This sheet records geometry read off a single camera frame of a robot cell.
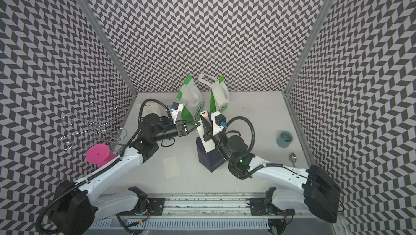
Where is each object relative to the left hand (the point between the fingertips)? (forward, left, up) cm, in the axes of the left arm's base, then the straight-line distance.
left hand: (200, 127), depth 68 cm
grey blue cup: (+7, -46, -25) cm, 52 cm away
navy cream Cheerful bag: (-7, -4, -19) cm, 21 cm away
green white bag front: (+28, +8, -14) cm, 32 cm away
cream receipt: (-7, +18, -29) cm, 35 cm away
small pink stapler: (0, -3, +5) cm, 6 cm away
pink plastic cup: (-13, +36, +2) cm, 38 cm away
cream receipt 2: (-6, -4, -5) cm, 9 cm away
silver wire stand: (-2, +41, +4) cm, 42 cm away
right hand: (+2, -2, +4) cm, 5 cm away
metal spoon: (-3, -49, -27) cm, 56 cm away
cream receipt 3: (+29, -10, -9) cm, 32 cm away
